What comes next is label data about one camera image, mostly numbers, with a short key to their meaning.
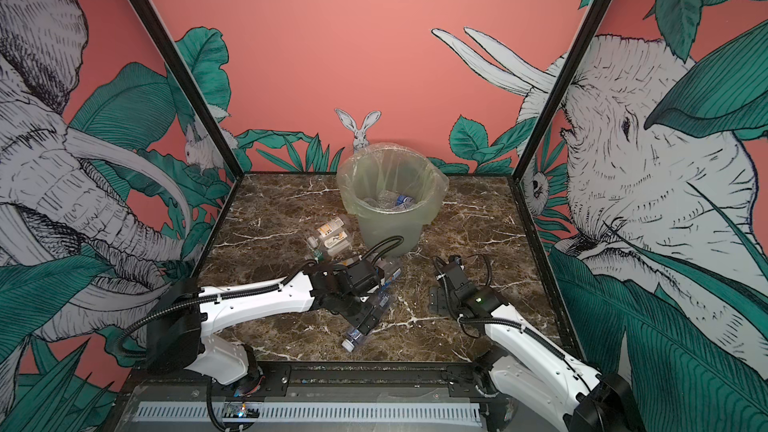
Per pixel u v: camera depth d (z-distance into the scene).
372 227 0.93
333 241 0.95
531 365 0.48
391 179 0.98
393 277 0.88
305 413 0.70
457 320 0.57
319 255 0.93
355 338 0.77
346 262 0.89
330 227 0.98
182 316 0.41
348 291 0.61
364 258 0.64
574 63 0.86
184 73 0.90
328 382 0.75
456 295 0.61
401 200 0.96
